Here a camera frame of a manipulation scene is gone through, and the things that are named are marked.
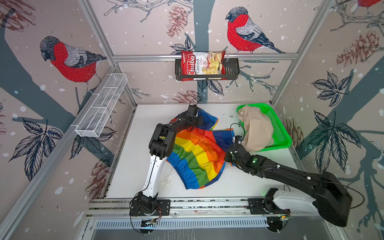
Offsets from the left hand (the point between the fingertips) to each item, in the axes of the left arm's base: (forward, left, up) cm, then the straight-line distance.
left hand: (201, 120), depth 107 cm
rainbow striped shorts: (-29, +2, 0) cm, 29 cm away
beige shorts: (-16, -33, +13) cm, 39 cm away
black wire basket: (+19, -20, +32) cm, 42 cm away
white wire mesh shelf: (-11, +55, +27) cm, 62 cm away
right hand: (-30, -12, +4) cm, 32 cm away
